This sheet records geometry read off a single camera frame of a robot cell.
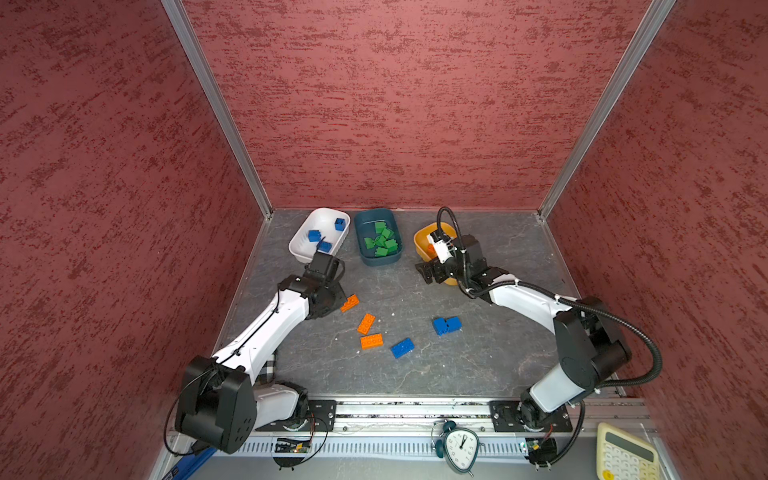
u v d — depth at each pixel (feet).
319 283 2.06
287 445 2.39
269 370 2.59
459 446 2.19
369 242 3.58
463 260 2.28
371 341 2.80
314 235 3.64
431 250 2.62
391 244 3.49
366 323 2.94
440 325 2.93
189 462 2.13
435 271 2.62
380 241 3.57
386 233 3.68
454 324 2.94
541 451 2.33
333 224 3.70
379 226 3.73
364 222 3.75
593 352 1.49
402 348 2.73
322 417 2.43
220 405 1.30
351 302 3.11
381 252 3.45
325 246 3.55
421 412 2.49
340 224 3.68
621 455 2.23
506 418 2.42
